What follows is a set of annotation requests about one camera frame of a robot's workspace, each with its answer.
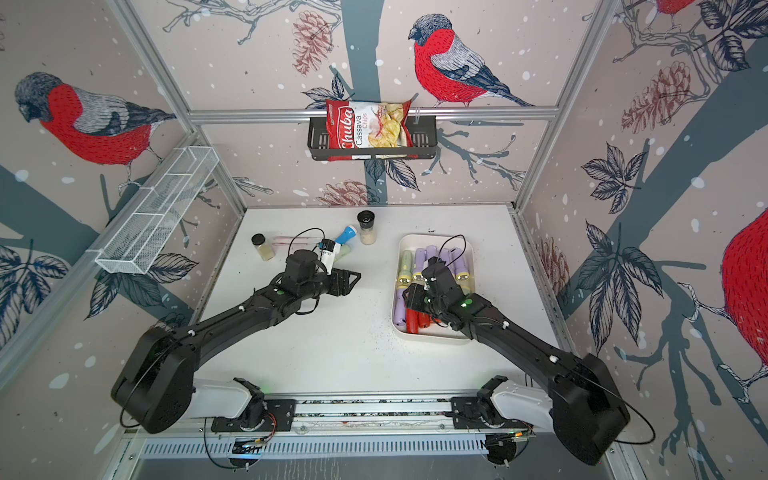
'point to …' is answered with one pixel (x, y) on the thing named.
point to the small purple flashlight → (418, 266)
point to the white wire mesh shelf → (139, 234)
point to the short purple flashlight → (431, 251)
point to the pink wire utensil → (290, 240)
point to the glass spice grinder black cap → (366, 220)
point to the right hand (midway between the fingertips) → (407, 293)
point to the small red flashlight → (424, 319)
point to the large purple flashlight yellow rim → (400, 307)
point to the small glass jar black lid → (265, 250)
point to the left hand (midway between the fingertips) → (357, 269)
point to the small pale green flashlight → (405, 275)
